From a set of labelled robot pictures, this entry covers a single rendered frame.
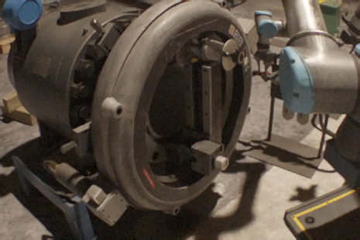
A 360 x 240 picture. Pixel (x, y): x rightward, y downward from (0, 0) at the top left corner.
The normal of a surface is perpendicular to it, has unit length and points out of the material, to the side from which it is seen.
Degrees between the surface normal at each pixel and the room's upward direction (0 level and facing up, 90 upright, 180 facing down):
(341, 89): 79
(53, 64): 59
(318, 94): 87
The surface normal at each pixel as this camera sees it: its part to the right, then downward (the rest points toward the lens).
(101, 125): -0.59, 0.15
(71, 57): -0.48, -0.28
